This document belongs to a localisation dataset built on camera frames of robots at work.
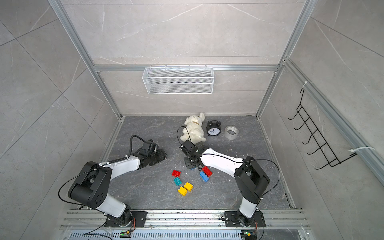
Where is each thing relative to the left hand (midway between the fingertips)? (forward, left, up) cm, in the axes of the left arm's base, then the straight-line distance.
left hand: (165, 153), depth 94 cm
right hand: (-8, -17, +2) cm, 19 cm away
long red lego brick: (-12, -26, -2) cm, 29 cm away
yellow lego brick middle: (-21, -15, -1) cm, 26 cm away
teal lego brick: (-17, -8, -3) cm, 19 cm away
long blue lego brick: (-16, -24, -2) cm, 29 cm away
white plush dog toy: (+19, -19, +6) cm, 27 cm away
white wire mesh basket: (+42, -9, +26) cm, 50 cm away
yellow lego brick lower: (-23, -11, -1) cm, 26 cm away
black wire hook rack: (-23, -73, +29) cm, 82 cm away
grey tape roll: (+18, -47, -4) cm, 51 cm away
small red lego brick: (-12, -7, -4) cm, 14 cm away
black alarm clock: (+16, -32, +5) cm, 37 cm away
